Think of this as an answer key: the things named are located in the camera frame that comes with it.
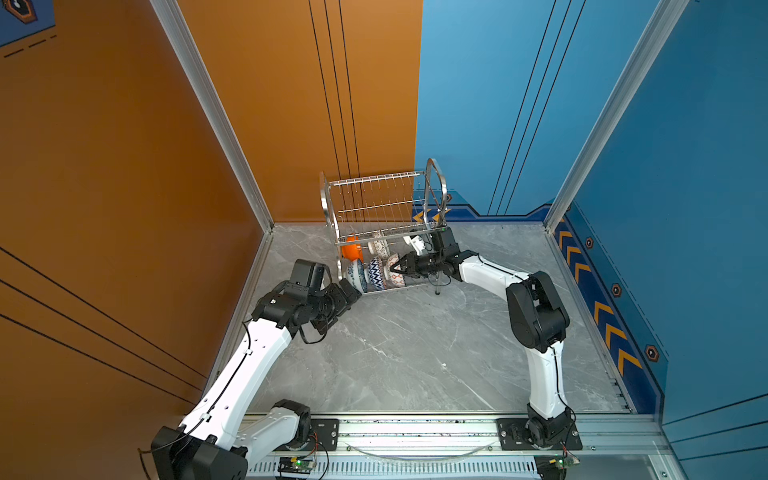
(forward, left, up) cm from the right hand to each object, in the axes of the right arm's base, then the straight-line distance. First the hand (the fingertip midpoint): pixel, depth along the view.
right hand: (392, 270), depth 91 cm
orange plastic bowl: (+8, +13, 0) cm, 15 cm away
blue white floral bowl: (-2, +12, +1) cm, 12 cm away
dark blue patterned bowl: (-2, 0, -2) cm, 3 cm away
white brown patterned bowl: (+9, +4, 0) cm, 10 cm away
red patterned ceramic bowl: (-3, +5, +1) cm, 5 cm away
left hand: (-15, +10, +7) cm, 19 cm away
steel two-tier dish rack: (+4, +2, +15) cm, 15 cm away
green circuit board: (-48, +24, -14) cm, 55 cm away
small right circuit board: (-47, -41, -13) cm, 64 cm away
